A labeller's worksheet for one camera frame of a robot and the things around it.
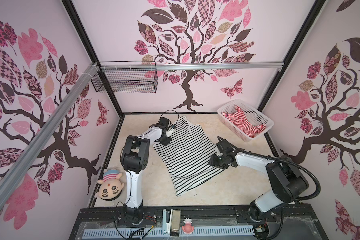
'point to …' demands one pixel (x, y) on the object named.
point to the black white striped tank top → (186, 157)
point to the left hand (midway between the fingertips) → (163, 141)
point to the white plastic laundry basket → (254, 116)
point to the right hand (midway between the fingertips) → (211, 161)
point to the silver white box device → (171, 222)
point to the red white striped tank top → (237, 117)
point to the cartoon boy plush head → (110, 185)
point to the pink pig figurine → (188, 228)
